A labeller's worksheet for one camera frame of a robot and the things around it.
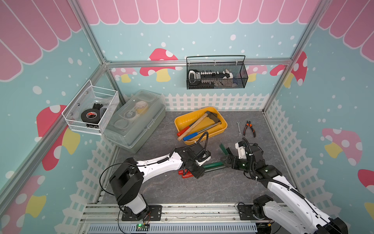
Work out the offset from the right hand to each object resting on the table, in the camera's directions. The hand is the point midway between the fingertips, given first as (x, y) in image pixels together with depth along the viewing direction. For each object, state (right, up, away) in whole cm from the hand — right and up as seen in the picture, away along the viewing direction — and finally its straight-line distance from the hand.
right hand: (226, 159), depth 81 cm
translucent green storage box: (-52, +26, +12) cm, 59 cm away
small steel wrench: (+16, +13, +25) cm, 33 cm away
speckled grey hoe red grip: (-24, +16, +17) cm, 33 cm away
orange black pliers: (+25, +21, +32) cm, 45 cm away
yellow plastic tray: (-25, +22, +32) cm, 46 cm away
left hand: (-15, -8, +1) cm, 17 cm away
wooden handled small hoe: (-4, +27, +31) cm, 41 cm away
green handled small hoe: (-5, -5, +7) cm, 10 cm away
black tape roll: (-69, +24, -10) cm, 73 cm away
